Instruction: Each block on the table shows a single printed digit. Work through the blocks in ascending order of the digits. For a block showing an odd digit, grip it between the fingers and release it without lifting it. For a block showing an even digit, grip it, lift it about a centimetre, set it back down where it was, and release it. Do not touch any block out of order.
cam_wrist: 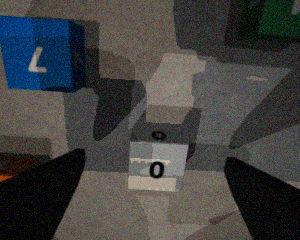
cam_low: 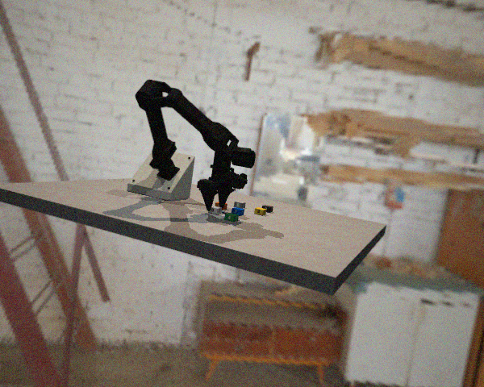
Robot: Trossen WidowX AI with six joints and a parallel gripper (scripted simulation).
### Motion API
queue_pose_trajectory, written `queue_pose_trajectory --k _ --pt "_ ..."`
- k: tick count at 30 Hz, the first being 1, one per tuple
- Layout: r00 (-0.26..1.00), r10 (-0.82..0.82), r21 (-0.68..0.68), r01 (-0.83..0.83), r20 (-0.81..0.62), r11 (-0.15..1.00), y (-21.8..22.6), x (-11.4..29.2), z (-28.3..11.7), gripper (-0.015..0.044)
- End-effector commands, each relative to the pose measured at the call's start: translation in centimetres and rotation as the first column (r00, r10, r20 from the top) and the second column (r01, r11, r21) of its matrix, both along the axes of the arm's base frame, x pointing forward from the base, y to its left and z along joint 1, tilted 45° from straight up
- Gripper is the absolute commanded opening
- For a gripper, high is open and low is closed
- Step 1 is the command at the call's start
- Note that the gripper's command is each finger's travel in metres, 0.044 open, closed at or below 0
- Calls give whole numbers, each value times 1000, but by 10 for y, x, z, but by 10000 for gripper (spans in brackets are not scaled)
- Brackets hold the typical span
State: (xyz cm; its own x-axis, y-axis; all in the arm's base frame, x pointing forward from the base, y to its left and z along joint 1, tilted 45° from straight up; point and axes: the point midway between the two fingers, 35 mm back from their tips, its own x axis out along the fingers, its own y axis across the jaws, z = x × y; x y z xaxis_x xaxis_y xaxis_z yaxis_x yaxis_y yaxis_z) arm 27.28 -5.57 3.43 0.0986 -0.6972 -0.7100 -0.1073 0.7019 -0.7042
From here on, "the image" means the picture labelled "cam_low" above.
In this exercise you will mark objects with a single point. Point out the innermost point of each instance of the olive yellow block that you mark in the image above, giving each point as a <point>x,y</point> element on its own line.
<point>260,211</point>

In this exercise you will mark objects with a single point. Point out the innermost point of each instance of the green block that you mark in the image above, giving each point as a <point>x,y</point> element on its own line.
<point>231,217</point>

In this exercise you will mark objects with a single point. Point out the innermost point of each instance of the blue block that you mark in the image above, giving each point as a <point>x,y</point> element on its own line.
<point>238,211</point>

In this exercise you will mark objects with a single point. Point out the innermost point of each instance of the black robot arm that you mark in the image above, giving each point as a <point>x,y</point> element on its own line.
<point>215,135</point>

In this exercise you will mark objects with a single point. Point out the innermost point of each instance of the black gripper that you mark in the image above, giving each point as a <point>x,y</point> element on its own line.
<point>214,185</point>

